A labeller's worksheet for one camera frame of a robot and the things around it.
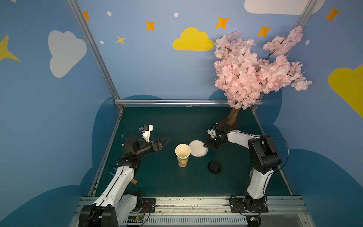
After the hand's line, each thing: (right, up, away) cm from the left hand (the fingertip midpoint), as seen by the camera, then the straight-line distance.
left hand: (167, 137), depth 77 cm
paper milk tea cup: (+9, -9, +7) cm, 14 cm away
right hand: (+26, -8, +21) cm, 34 cm away
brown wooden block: (-19, -26, +4) cm, 33 cm away
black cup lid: (+29, -20, +12) cm, 37 cm away
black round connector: (+46, -44, -3) cm, 64 cm away
